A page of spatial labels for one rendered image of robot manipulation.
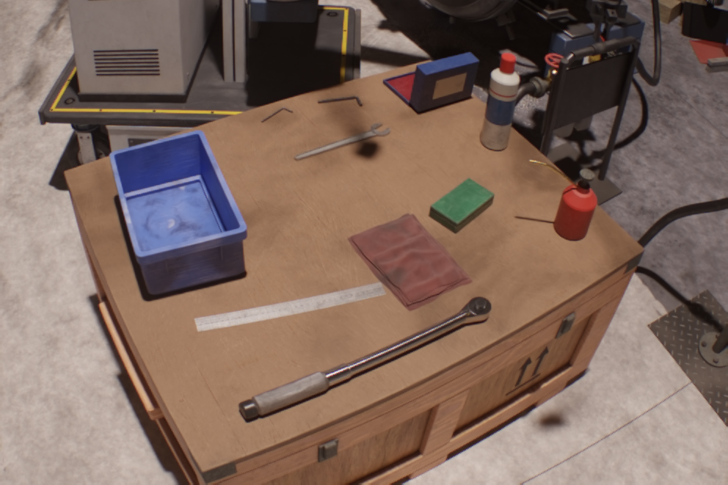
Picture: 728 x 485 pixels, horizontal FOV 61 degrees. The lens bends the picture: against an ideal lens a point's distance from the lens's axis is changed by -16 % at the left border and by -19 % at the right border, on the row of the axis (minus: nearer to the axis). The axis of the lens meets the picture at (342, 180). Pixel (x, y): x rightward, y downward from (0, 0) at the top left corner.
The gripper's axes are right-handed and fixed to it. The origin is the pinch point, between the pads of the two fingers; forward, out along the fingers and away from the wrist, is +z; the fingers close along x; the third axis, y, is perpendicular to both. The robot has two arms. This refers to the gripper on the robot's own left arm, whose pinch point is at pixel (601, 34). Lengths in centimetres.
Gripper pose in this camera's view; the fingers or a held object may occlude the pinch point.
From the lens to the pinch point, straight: 228.7
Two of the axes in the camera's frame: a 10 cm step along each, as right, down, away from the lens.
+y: 0.3, 6.4, -7.6
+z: -0.4, 7.7, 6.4
